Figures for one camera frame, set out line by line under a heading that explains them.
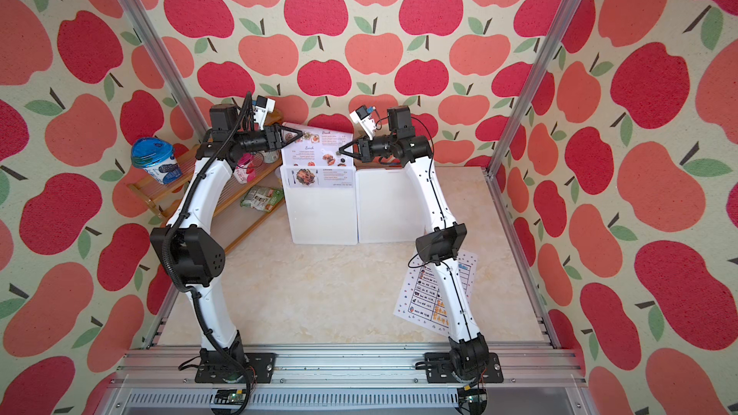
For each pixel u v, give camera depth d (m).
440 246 0.64
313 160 0.82
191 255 0.52
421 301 0.86
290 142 0.76
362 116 0.75
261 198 1.08
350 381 0.74
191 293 0.56
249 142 0.72
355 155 0.80
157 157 0.72
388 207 0.97
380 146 0.75
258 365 0.75
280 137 0.74
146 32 0.80
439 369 0.74
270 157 1.03
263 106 0.74
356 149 0.77
